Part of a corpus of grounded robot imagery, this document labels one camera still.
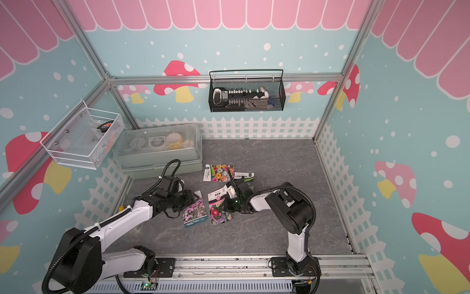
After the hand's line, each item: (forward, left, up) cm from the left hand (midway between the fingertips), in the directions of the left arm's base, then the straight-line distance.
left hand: (195, 202), depth 86 cm
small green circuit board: (-32, +15, -7) cm, 36 cm away
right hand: (0, -11, -6) cm, 12 cm away
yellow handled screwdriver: (-1, +37, -5) cm, 38 cm away
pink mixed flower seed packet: (+5, -9, -6) cm, 12 cm away
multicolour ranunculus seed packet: (+21, -8, -6) cm, 24 cm away
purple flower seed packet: (-2, 0, -6) cm, 7 cm away
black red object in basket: (+21, +37, +28) cm, 51 cm away
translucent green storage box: (+20, +24, +14) cm, 34 cm away
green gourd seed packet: (+18, -26, -6) cm, 32 cm away
